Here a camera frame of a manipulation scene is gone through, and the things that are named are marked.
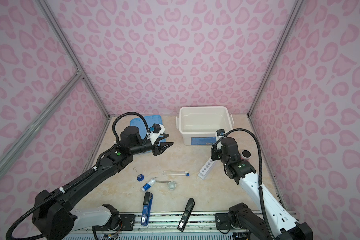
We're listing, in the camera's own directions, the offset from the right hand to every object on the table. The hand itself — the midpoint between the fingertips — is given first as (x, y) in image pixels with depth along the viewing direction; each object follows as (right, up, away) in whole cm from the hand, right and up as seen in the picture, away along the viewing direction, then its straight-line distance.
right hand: (214, 144), depth 78 cm
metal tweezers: (-28, -23, +10) cm, 37 cm away
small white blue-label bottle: (-35, -23, +5) cm, 43 cm away
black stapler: (-14, -32, -5) cm, 35 cm away
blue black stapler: (-35, -28, -2) cm, 45 cm away
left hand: (-22, +4, -7) cm, 24 cm away
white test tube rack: (-4, -16, +8) cm, 18 cm away
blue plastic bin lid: (-42, +14, +39) cm, 59 cm away
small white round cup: (-23, -24, +6) cm, 33 cm away
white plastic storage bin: (-6, +11, +34) cm, 36 cm away
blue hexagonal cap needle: (-42, -21, +10) cm, 48 cm away
